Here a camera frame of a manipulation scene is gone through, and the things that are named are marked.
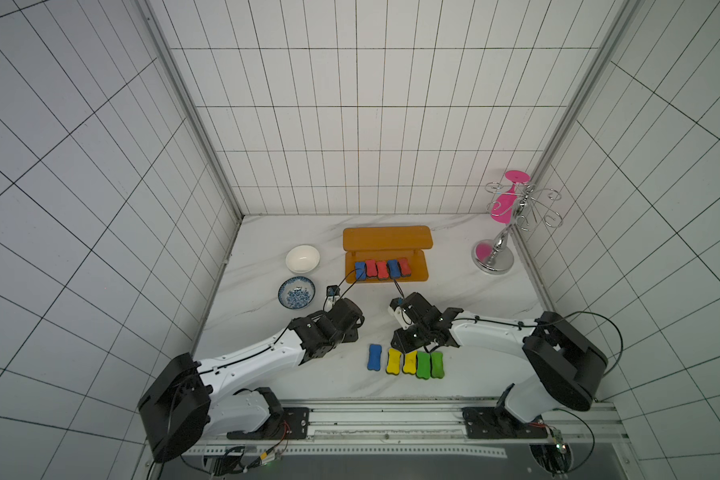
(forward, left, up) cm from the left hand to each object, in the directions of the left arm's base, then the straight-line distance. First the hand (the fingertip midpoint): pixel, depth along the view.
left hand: (342, 329), depth 83 cm
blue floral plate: (+15, +16, -5) cm, 23 cm away
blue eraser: (+22, -5, -4) cm, 23 cm away
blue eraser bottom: (+23, -17, -4) cm, 29 cm away
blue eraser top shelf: (-7, -9, -4) cm, 13 cm away
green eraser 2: (-9, -27, -5) cm, 29 cm away
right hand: (-3, -13, -6) cm, 14 cm away
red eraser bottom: (+23, -9, -3) cm, 25 cm away
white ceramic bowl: (+26, +15, -2) cm, 30 cm away
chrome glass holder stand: (+30, -53, -5) cm, 62 cm away
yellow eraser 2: (-9, -19, -3) cm, 21 cm away
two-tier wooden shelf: (+26, -13, +7) cm, 30 cm away
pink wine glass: (+30, -47, +21) cm, 59 cm away
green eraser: (-8, -23, -4) cm, 25 cm away
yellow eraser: (-6, -15, -5) cm, 17 cm away
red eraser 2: (+24, -20, -3) cm, 32 cm away
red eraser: (+22, -12, -4) cm, 26 cm away
